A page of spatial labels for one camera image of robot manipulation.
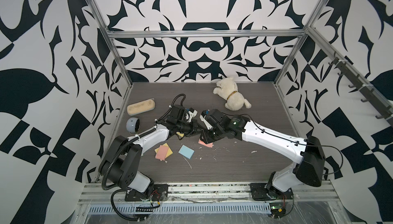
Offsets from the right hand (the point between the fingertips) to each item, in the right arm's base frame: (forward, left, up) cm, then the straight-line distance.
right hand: (201, 135), depth 77 cm
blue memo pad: (-2, +8, -16) cm, 19 cm away
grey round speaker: (+10, +39, -7) cm, 41 cm away
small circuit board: (-29, -35, -17) cm, 48 cm away
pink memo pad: (-3, -5, -6) cm, 8 cm away
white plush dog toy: (+36, -18, -7) cm, 41 cm away
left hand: (+5, -2, -3) cm, 6 cm away
